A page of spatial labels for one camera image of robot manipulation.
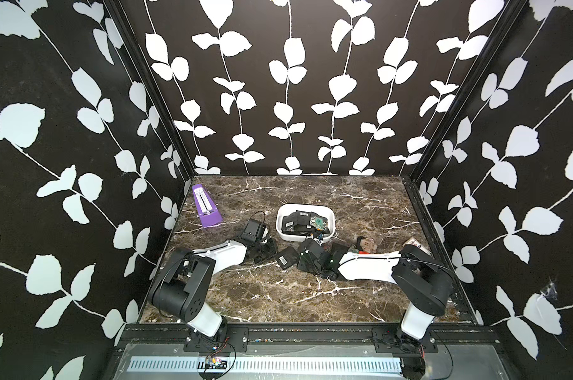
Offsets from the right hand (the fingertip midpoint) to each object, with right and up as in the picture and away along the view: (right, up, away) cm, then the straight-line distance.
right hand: (294, 259), depth 89 cm
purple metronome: (-36, +17, +9) cm, 41 cm away
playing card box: (+49, +6, +6) cm, 49 cm away
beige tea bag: (+31, +4, +6) cm, 31 cm away
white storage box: (+14, +18, +13) cm, 26 cm away
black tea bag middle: (-3, 0, +4) cm, 5 cm away
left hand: (-5, +4, +2) cm, 6 cm away
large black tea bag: (+4, +13, +9) cm, 16 cm away
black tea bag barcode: (+19, +1, +8) cm, 20 cm away
